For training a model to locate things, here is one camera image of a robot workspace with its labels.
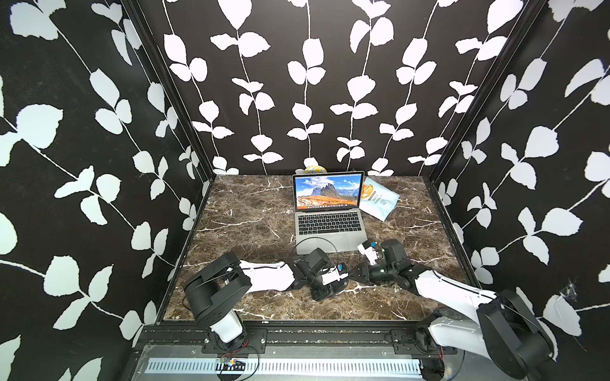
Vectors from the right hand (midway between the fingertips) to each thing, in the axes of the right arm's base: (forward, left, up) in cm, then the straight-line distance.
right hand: (347, 272), depth 81 cm
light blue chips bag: (+38, -18, -7) cm, 43 cm away
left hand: (-1, +5, -7) cm, 8 cm away
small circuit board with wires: (-26, +38, -7) cm, 46 cm away
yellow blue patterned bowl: (+55, +12, -3) cm, 56 cm away
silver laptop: (+29, +6, -6) cm, 30 cm away
